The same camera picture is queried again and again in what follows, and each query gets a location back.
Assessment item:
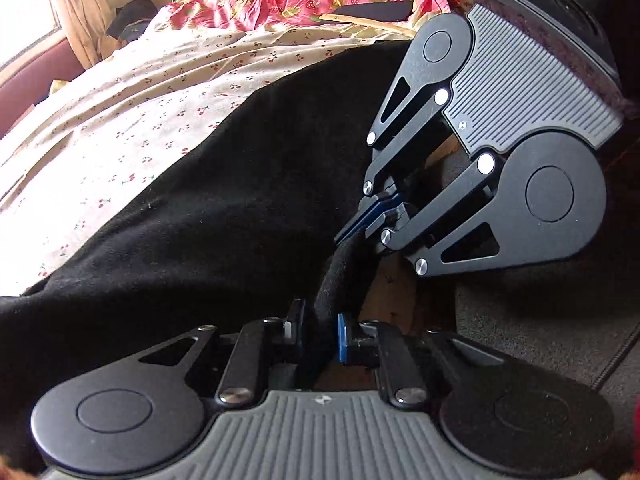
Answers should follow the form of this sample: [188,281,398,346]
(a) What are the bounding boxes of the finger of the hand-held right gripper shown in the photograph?
[350,60,456,221]
[334,152,503,278]

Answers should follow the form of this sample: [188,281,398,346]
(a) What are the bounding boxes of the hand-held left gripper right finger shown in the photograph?
[336,312,506,408]

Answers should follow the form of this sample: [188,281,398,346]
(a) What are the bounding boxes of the pile of dark clothes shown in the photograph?
[100,0,161,56]

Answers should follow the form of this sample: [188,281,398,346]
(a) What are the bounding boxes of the maroon window seat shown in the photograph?
[0,35,81,126]

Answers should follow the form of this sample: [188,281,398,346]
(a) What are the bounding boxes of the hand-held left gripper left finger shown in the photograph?
[135,300,308,406]

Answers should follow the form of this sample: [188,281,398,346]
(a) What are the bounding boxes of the black pants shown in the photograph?
[0,40,431,466]

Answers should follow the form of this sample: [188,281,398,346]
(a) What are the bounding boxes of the cherry print bedsheet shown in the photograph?
[0,25,416,286]

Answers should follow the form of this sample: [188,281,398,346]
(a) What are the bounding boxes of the beige curtain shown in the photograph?
[42,0,118,68]

